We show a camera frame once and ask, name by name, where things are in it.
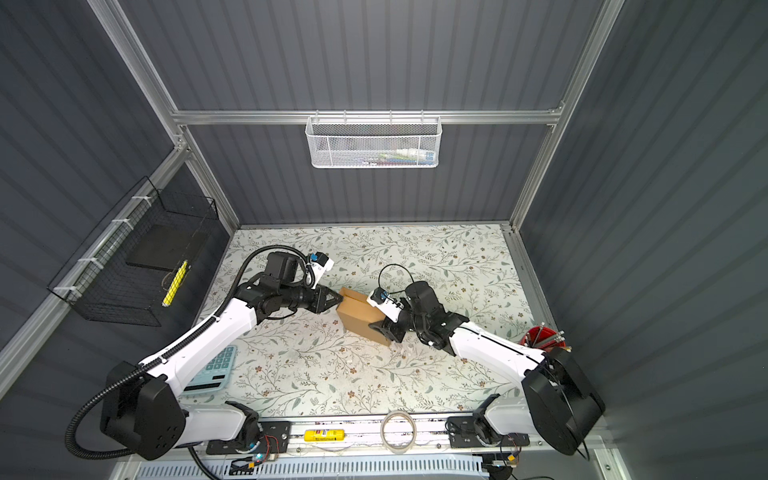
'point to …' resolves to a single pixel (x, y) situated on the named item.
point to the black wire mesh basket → (131, 269)
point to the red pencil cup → (544, 338)
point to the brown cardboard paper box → (356, 313)
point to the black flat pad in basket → (167, 246)
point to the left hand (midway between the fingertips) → (341, 298)
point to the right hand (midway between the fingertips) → (380, 317)
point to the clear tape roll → (382, 427)
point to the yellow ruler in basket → (175, 285)
